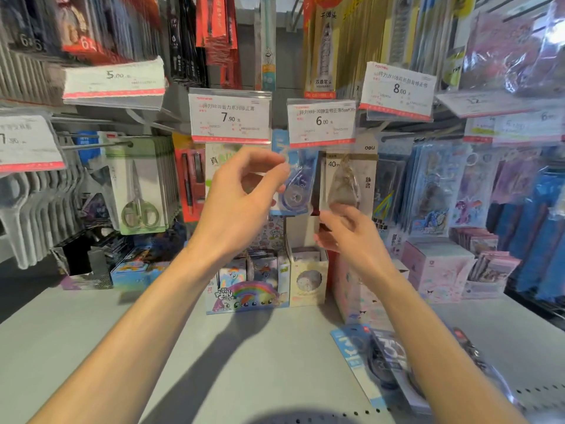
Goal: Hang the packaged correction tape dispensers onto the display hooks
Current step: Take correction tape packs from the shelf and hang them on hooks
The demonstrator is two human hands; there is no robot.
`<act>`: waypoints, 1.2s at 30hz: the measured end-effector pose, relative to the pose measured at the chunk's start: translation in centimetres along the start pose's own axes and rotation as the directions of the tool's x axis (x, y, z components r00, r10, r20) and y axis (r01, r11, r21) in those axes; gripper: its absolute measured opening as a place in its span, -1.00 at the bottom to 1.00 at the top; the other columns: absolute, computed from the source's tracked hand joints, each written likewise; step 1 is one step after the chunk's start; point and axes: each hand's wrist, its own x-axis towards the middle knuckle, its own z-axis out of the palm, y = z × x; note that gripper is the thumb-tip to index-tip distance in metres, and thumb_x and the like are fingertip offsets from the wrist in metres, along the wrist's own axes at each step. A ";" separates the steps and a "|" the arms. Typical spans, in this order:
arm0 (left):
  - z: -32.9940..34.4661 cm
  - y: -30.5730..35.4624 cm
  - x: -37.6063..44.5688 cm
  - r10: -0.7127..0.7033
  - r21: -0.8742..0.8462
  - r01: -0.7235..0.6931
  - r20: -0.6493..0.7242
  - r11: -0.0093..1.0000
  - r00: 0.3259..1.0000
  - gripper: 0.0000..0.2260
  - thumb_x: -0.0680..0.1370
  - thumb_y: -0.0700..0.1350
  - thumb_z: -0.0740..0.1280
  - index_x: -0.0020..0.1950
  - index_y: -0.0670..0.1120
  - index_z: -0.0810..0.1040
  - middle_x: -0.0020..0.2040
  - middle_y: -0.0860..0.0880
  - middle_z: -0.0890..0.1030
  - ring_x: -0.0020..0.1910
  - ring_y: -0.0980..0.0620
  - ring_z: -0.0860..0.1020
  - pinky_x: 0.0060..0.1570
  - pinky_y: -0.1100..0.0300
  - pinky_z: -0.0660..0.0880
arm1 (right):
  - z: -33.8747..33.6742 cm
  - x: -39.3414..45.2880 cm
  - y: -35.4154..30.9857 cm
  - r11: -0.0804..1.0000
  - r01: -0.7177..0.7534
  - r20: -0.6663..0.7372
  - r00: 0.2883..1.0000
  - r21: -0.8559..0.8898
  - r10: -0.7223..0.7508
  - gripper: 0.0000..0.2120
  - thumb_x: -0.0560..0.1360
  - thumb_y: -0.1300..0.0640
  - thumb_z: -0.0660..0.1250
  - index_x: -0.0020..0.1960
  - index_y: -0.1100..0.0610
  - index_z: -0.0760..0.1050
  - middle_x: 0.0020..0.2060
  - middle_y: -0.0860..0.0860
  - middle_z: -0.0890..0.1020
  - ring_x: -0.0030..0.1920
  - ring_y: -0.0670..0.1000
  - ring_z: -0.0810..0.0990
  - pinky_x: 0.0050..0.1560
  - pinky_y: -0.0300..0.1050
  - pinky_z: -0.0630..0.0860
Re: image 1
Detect person's left hand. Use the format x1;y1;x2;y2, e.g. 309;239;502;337
190;147;292;261

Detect person's right hand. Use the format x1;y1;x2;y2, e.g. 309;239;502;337
314;203;400;292

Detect clear 40m correction tape pack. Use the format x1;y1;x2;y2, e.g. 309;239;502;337
324;150;379;219

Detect person's left forearm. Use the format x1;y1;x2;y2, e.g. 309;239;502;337
28;242;230;424

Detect person's right forearm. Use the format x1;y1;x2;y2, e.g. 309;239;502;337
375;271;529;424

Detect red carton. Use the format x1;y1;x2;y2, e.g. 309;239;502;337
325;249;341;303

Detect colourful sticker pack display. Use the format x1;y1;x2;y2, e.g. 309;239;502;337
249;214;288;252

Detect white pink display carton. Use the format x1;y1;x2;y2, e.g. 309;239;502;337
331;256;411;332

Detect red pen set pack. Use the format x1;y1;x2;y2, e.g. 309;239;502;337
172;134;207;224

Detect beige box round window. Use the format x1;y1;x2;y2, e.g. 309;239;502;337
284;214;330;307

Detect dark blister pack blue card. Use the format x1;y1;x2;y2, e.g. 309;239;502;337
373;158;409;237

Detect rainbow print display box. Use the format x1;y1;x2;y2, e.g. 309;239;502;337
205;251;292;316

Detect row of blue character packs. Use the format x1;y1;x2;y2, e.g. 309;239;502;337
399;143;497;237

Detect row of green scissors packs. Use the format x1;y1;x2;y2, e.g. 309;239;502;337
104;135;182;236

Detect white price tag red stripe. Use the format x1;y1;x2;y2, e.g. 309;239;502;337
61;56;167;112
358;61;438;123
492;110;565;146
287;99;357;150
434;90;539;119
188;88;273;145
0;109;67;174
462;117;497;144

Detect blue card box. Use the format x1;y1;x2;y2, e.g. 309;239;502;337
110;247;186;290

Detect pink card pack display box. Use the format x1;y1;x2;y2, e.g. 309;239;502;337
450;227;521;301

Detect purple character card pack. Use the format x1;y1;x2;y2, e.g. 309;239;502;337
79;194;111;221

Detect metal peg hook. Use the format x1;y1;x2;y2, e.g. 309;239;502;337
61;140;134;151

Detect purple black card box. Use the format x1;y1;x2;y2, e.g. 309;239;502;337
51;233;129;290

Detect lilac hanging pencil case pack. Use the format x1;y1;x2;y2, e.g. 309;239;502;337
490;147;544;206

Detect white teal pen pack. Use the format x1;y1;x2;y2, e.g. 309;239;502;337
260;0;278;92

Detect blue bagged goods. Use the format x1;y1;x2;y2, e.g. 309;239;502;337
485;171;565;305

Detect row of black packs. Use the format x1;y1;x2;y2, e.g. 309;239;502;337
167;0;209;89

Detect row of orange refill packs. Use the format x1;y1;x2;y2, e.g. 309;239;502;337
302;0;343;101

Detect row of red hanging packs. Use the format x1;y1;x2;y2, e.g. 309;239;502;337
195;0;242;90

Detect row of clear scissors packs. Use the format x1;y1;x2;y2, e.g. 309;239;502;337
0;170;87;270

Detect row of yellow refill packs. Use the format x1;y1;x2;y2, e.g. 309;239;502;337
335;0;420;100

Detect row of blue yellow packs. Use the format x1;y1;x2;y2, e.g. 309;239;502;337
414;0;477;91

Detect row of grey white packs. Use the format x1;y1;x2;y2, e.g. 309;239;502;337
0;35;65;107

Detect clear bagged pink goods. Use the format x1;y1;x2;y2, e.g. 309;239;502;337
458;0;565;95

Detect row of dark toy packs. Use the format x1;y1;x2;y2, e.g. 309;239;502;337
0;0;61;56

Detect metal wire divider rack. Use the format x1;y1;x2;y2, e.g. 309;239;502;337
507;282;565;323

